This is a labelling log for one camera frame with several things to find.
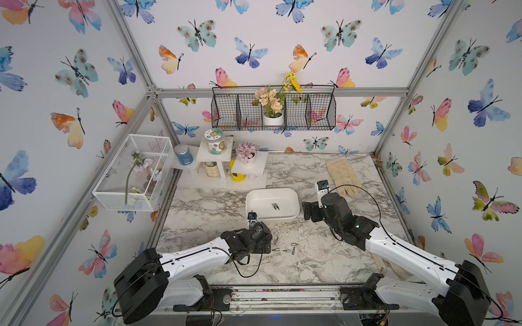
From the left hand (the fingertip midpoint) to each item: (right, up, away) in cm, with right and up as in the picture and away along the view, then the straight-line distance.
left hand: (263, 241), depth 84 cm
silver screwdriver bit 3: (+5, -4, +3) cm, 7 cm away
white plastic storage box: (-2, +14, +17) cm, 23 cm away
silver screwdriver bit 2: (+5, +12, +15) cm, 20 cm away
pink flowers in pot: (-7, +37, +3) cm, 37 cm away
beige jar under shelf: (-27, +30, +20) cm, 45 cm away
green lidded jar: (-20, +40, +1) cm, 44 cm away
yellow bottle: (-14, +26, +18) cm, 35 cm away
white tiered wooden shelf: (-21, +29, +20) cm, 41 cm away
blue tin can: (-35, +36, +7) cm, 51 cm away
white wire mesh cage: (-45, +27, -9) cm, 53 cm away
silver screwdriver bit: (+7, +11, +15) cm, 20 cm away
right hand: (+20, +18, -4) cm, 27 cm away
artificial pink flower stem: (-45, +32, -9) cm, 57 cm away
